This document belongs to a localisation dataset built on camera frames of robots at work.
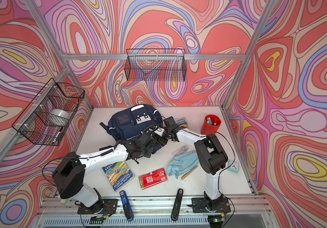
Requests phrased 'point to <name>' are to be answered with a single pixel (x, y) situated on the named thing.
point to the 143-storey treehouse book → (181, 122)
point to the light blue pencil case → (182, 162)
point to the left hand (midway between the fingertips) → (151, 150)
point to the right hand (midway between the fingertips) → (159, 139)
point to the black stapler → (174, 216)
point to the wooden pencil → (183, 176)
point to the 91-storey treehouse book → (118, 174)
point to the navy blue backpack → (129, 122)
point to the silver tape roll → (59, 117)
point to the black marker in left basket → (57, 134)
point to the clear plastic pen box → (185, 148)
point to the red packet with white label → (152, 179)
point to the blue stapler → (129, 213)
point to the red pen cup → (210, 124)
